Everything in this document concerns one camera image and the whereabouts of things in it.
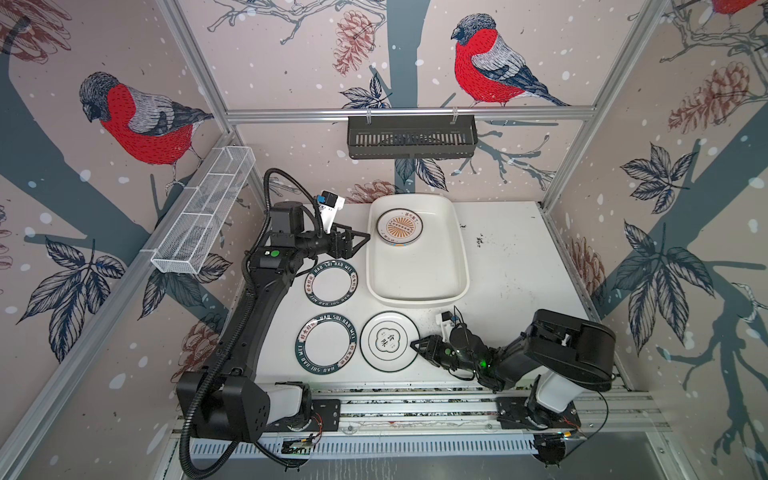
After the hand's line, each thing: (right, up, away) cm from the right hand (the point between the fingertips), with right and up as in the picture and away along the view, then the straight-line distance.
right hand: (409, 352), depth 82 cm
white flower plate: (-7, +2, +3) cm, 8 cm away
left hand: (-14, +34, -10) cm, 38 cm away
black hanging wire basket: (+2, +67, +22) cm, 71 cm away
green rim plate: (-26, +17, +16) cm, 34 cm away
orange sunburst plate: (-2, +36, +29) cm, 46 cm away
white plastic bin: (+9, +20, +21) cm, 31 cm away
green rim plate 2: (-25, +1, +4) cm, 25 cm away
